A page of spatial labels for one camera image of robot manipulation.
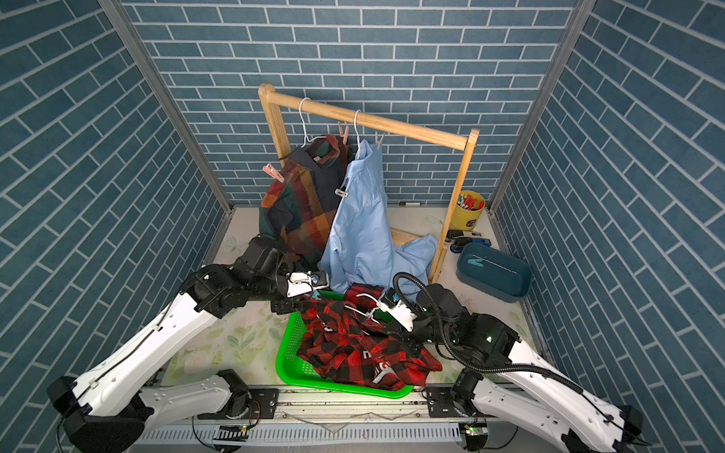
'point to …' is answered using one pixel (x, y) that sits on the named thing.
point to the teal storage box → (494, 272)
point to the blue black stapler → (459, 243)
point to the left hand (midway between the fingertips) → (313, 285)
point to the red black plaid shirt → (342, 339)
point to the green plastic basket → (292, 369)
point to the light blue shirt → (360, 246)
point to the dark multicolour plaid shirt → (296, 210)
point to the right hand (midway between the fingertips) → (389, 329)
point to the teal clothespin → (316, 295)
